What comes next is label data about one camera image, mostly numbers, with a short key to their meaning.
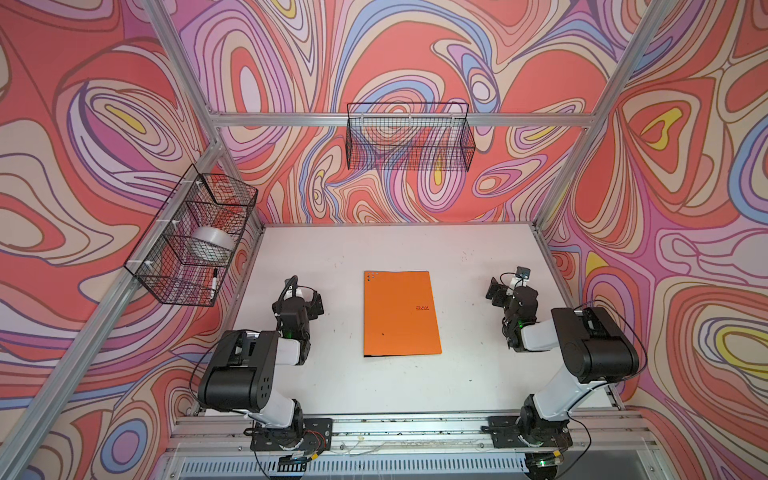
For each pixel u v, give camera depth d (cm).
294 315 71
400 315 94
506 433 73
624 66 77
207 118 86
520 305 73
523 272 82
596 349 48
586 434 65
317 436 72
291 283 70
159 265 67
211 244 70
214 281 72
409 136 97
